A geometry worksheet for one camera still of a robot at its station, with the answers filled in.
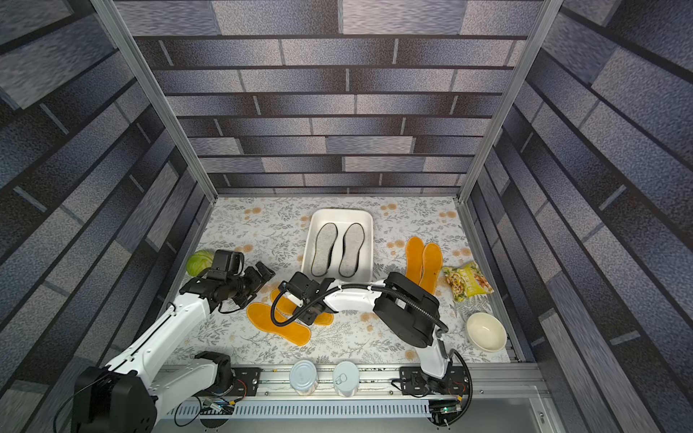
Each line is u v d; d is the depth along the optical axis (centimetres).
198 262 90
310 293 69
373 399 70
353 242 103
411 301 43
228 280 65
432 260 98
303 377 70
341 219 110
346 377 70
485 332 83
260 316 87
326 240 104
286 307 78
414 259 101
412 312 48
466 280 90
